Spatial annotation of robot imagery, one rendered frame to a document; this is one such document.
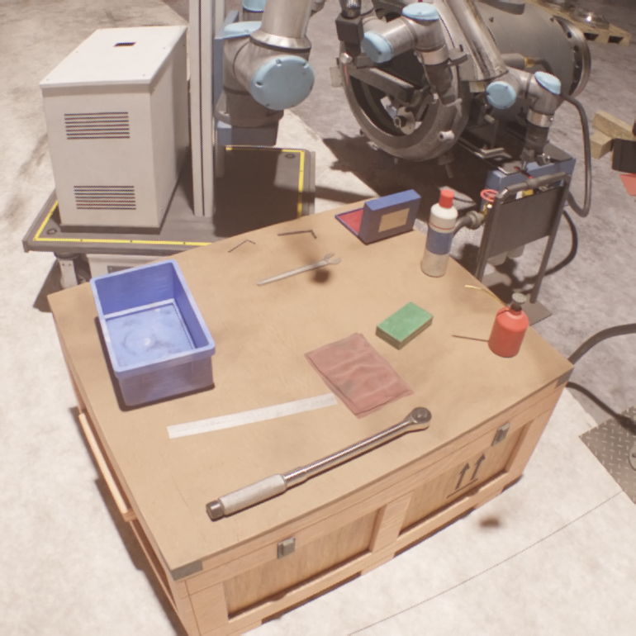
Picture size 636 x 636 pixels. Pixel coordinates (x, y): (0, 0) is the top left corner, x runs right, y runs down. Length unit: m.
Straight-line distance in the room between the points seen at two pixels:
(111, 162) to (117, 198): 0.13
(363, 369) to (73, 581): 0.88
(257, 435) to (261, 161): 1.37
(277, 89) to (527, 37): 1.52
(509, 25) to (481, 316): 1.54
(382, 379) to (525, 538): 0.68
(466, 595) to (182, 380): 0.87
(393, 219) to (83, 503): 1.11
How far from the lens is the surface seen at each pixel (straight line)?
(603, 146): 3.85
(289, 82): 1.52
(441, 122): 2.40
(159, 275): 1.45
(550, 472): 1.92
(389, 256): 1.68
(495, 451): 1.57
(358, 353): 1.38
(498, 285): 2.47
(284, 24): 1.51
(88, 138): 1.91
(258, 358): 1.37
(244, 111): 1.73
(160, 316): 1.48
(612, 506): 1.93
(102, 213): 2.03
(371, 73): 2.66
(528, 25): 2.87
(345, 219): 1.80
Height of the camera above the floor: 1.44
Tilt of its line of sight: 40 degrees down
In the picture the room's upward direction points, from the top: 3 degrees clockwise
